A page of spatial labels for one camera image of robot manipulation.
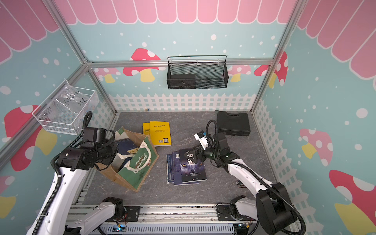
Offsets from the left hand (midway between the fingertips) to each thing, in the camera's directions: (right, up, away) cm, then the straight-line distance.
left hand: (119, 149), depth 70 cm
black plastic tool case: (+65, +13, +36) cm, 76 cm away
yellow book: (+12, +7, +34) cm, 37 cm away
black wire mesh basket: (+38, +44, +23) cm, 63 cm away
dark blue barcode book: (+26, -15, +15) cm, 34 cm away
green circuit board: (-2, -40, +2) cm, 40 cm away
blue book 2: (+22, -18, +15) cm, 32 cm away
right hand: (+34, -2, +8) cm, 35 cm away
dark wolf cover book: (+34, -15, +15) cm, 40 cm away
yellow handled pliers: (+62, -22, +13) cm, 67 cm away
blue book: (0, 0, +7) cm, 7 cm away
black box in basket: (+29, +38, +17) cm, 51 cm away
